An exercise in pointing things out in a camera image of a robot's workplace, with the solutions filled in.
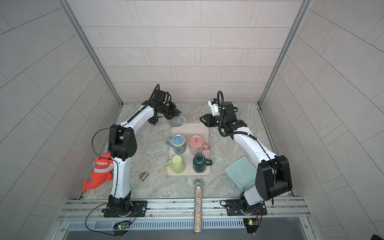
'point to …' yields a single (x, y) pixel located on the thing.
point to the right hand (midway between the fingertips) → (202, 118)
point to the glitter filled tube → (198, 206)
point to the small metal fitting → (143, 175)
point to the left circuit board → (123, 226)
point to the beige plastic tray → (189, 154)
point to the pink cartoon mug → (196, 145)
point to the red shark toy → (103, 169)
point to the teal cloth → (243, 172)
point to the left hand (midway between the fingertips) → (185, 107)
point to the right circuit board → (252, 225)
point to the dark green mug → (200, 162)
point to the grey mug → (177, 121)
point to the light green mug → (177, 165)
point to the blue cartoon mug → (178, 142)
